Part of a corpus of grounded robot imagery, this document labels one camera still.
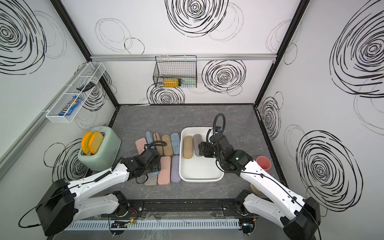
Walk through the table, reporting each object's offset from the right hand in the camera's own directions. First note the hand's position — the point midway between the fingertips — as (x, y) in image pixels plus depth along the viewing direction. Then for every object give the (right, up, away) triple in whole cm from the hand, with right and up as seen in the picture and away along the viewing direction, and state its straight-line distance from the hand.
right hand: (205, 146), depth 76 cm
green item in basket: (-9, +36, +11) cm, 38 cm away
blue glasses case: (-34, +2, +18) cm, 39 cm away
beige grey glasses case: (-29, -19, +4) cm, 35 cm away
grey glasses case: (-4, +1, +21) cm, 21 cm away
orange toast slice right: (-56, +2, -1) cm, 56 cm away
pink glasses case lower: (-23, -17, +6) cm, 29 cm away
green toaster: (-53, -7, +3) cm, 54 cm away
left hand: (-28, -12, +9) cm, 32 cm away
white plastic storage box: (-4, -17, +15) cm, 23 cm away
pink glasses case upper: (-41, -3, +21) cm, 46 cm away
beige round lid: (+25, -22, -1) cm, 33 cm away
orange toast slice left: (-60, +3, -2) cm, 60 cm away
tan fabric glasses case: (-10, -4, +16) cm, 20 cm away
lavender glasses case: (-16, -18, +5) cm, 25 cm away
